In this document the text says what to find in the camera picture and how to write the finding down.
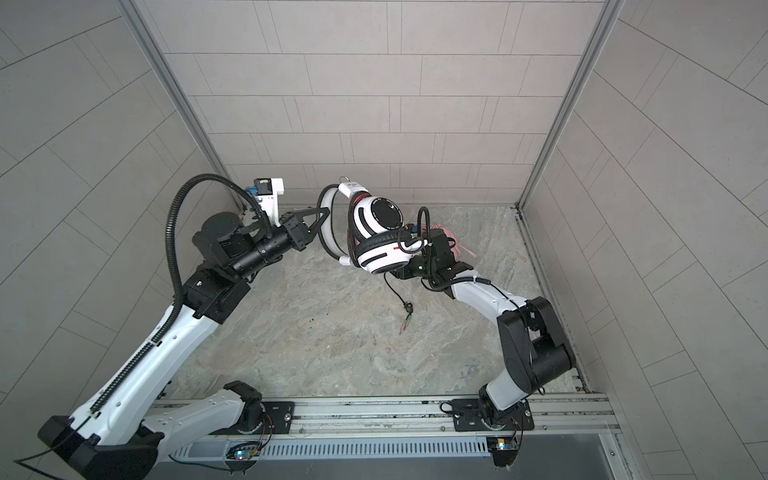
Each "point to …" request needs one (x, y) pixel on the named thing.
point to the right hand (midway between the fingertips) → (387, 264)
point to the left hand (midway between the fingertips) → (333, 212)
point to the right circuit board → (504, 450)
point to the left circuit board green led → (245, 451)
